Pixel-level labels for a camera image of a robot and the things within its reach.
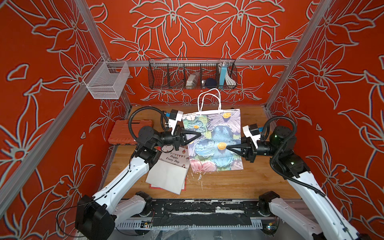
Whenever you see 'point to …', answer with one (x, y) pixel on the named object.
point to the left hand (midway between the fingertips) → (197, 143)
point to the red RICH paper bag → (151, 186)
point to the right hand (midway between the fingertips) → (225, 138)
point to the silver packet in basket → (191, 83)
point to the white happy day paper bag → (170, 171)
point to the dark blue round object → (210, 83)
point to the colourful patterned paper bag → (209, 151)
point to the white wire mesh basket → (107, 80)
